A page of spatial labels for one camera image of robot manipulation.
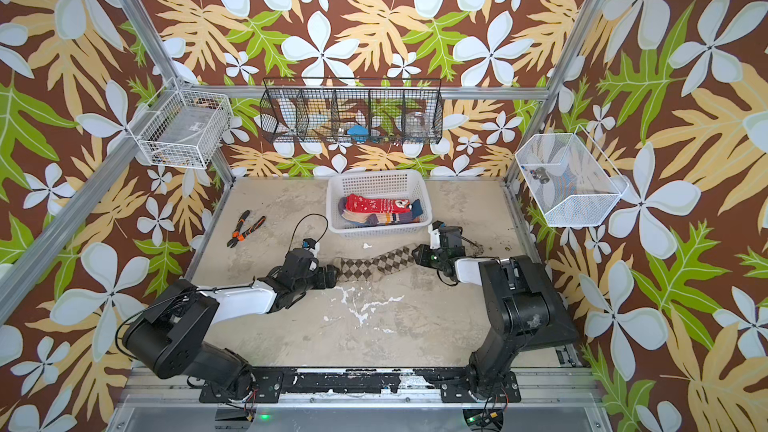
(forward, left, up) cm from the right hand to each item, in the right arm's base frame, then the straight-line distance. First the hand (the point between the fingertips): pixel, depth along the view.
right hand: (415, 251), depth 98 cm
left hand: (-6, +27, +1) cm, 28 cm away
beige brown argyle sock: (-7, +14, +1) cm, 15 cm away
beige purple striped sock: (+12, +11, +3) cm, 17 cm away
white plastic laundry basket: (+27, +13, +5) cm, 30 cm away
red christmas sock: (+17, +20, +4) cm, 26 cm away
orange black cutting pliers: (+6, +61, 0) cm, 61 cm away
